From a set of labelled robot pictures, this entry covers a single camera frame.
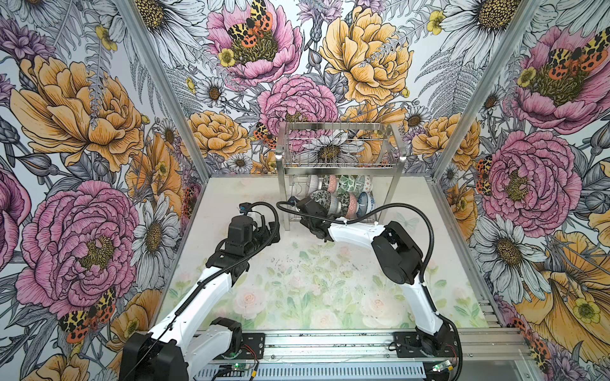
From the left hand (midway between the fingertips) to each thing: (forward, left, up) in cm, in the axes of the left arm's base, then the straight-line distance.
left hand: (267, 232), depth 84 cm
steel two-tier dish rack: (+46, -29, 0) cm, 55 cm away
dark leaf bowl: (+22, -21, -7) cm, 31 cm away
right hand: (+15, -17, -8) cm, 24 cm away
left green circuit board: (-37, +6, -15) cm, 40 cm away
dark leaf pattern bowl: (+22, -30, -9) cm, 38 cm away
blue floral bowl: (+18, -39, -7) cm, 43 cm away
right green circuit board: (-38, -54, -15) cm, 67 cm away
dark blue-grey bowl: (+27, -17, -4) cm, 32 cm away
